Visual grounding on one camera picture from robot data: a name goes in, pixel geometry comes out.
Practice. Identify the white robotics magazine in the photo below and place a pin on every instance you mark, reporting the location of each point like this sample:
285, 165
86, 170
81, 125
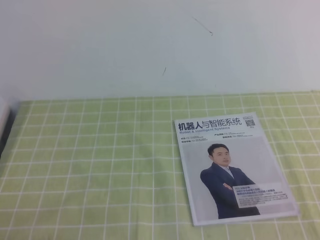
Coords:
231, 173

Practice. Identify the green checked tablecloth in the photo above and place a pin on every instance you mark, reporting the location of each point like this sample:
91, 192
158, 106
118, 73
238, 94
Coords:
109, 169

